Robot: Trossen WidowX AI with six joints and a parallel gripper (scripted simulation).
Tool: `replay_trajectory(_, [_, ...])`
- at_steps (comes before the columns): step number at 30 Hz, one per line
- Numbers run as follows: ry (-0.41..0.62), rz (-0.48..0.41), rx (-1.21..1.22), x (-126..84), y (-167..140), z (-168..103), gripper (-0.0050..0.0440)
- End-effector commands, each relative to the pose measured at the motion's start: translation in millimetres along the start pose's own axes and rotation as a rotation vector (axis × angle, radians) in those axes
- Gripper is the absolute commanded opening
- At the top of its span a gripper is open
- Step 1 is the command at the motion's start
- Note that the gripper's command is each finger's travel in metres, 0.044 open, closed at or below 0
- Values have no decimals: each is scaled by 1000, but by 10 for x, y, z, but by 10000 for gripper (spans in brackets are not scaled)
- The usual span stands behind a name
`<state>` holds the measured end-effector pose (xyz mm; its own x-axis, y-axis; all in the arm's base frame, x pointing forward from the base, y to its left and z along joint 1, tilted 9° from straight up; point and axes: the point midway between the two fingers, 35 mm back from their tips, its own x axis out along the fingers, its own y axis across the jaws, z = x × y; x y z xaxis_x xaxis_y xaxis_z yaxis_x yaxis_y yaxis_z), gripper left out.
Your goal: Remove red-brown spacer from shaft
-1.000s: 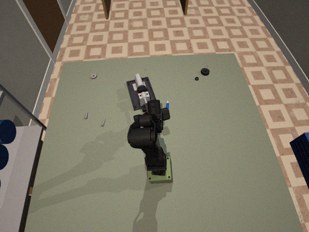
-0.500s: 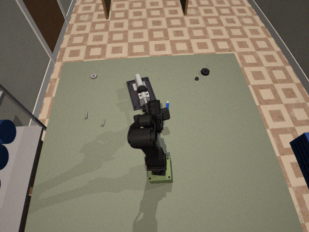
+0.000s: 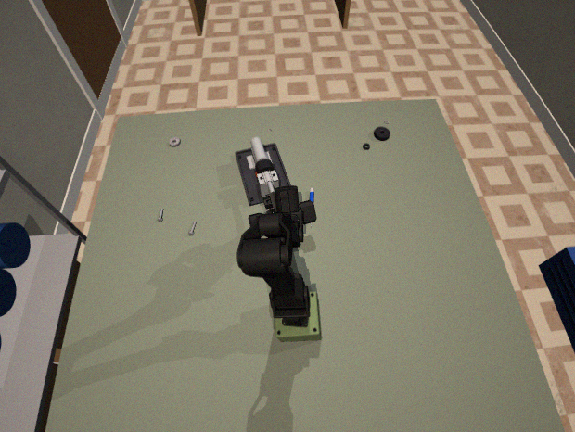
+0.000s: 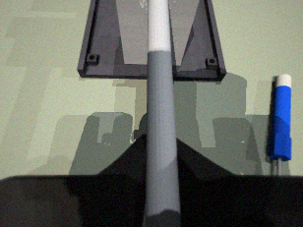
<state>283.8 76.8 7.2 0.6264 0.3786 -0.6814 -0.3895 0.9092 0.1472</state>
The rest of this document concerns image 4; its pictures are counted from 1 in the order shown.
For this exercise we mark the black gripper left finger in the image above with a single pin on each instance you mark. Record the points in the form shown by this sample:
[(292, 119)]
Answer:
[(109, 199)]

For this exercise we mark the grey cylindrical shaft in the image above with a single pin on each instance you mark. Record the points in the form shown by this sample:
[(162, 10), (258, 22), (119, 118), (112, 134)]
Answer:
[(162, 183)]

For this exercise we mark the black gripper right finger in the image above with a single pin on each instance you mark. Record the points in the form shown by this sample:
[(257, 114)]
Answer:
[(208, 200)]

